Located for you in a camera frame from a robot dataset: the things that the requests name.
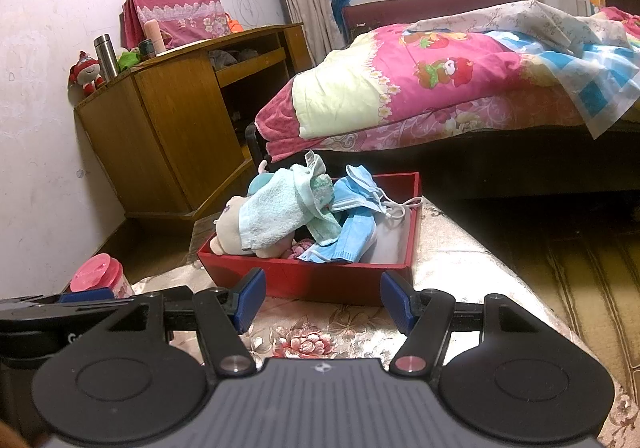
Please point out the green white towel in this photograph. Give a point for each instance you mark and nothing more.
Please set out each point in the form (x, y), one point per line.
(322, 193)

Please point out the dark bed frame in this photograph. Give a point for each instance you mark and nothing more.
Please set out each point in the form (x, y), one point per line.
(500, 163)

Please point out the green toy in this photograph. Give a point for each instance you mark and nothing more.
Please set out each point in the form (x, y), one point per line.
(129, 60)

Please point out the red plush doll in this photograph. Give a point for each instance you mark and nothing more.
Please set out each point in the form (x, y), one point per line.
(87, 73)

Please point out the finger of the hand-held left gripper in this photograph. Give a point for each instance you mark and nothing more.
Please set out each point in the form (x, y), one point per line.
(85, 296)

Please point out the grey cloth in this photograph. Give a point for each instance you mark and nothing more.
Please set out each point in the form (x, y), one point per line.
(230, 57)

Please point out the teal plush toy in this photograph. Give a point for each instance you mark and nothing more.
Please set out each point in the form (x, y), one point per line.
(260, 182)

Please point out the pink cloth covered box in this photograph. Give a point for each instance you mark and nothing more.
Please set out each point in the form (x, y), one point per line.
(170, 11)

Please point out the dark jar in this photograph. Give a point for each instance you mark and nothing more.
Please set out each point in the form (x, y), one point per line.
(146, 51)

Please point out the red cardboard box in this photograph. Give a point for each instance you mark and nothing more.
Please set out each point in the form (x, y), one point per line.
(325, 285)

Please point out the pink cup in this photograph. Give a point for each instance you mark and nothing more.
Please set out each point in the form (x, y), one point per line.
(154, 36)

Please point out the blue bag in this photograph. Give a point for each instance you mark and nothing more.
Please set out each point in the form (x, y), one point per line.
(339, 8)

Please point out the orange toy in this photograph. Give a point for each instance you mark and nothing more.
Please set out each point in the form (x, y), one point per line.
(233, 23)

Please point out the white floral sheet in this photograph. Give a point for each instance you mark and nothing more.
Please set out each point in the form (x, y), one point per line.
(550, 23)

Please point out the light blue towel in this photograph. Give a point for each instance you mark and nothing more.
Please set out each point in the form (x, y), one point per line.
(270, 213)

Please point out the wooden desk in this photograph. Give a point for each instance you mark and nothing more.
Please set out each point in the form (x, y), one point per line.
(175, 128)

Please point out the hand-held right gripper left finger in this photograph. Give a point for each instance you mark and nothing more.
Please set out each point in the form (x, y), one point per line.
(250, 300)

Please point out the blue face mask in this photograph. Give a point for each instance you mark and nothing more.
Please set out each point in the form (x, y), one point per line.
(355, 190)
(345, 238)

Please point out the maroon sofa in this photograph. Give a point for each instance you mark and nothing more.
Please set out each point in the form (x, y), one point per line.
(400, 11)

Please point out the pink lidded jar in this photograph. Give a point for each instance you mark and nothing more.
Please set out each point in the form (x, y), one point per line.
(97, 275)

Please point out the steel thermos flask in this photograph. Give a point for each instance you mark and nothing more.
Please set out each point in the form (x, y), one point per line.
(106, 58)

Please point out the bed with pink quilt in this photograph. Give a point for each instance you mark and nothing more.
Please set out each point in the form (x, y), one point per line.
(450, 73)

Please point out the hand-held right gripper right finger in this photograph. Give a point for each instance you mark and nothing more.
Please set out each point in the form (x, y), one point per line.
(397, 300)

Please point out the beige plush dog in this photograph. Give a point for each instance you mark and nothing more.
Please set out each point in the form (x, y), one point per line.
(227, 228)

